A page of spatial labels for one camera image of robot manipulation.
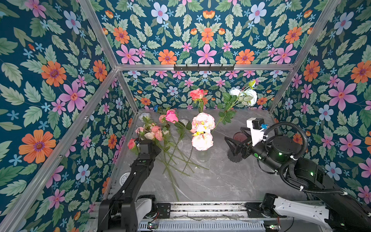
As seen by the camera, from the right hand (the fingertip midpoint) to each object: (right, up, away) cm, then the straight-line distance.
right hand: (236, 129), depth 56 cm
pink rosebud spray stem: (-36, -18, +39) cm, 56 cm away
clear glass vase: (-12, -18, +29) cm, 36 cm away
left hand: (-40, -12, +32) cm, 53 cm away
